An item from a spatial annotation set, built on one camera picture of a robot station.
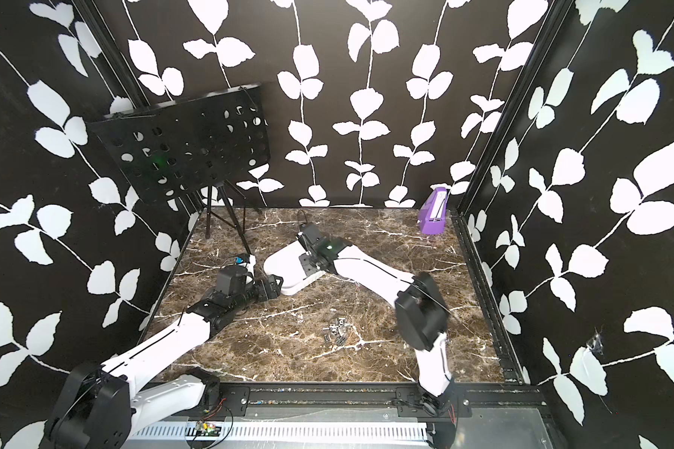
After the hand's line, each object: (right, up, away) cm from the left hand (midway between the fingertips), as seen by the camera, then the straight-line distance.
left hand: (274, 277), depth 86 cm
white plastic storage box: (+1, +3, +10) cm, 11 cm away
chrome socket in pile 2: (+18, -19, 0) cm, 26 cm away
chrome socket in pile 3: (+21, -20, -1) cm, 29 cm away
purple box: (+57, +22, +21) cm, 64 cm away
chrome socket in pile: (+21, -15, +2) cm, 26 cm away
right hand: (+11, +7, +2) cm, 13 cm away
